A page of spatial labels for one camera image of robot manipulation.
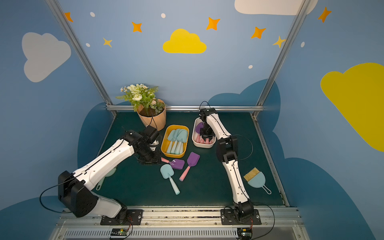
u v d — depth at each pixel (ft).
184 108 4.52
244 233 2.40
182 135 3.44
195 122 3.55
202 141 3.37
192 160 3.12
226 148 2.25
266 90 3.44
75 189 1.30
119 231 2.35
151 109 3.34
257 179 2.89
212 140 3.25
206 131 2.91
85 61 2.90
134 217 2.45
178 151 3.08
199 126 3.62
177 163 3.06
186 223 2.40
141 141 1.83
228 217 2.43
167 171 2.96
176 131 3.50
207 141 3.29
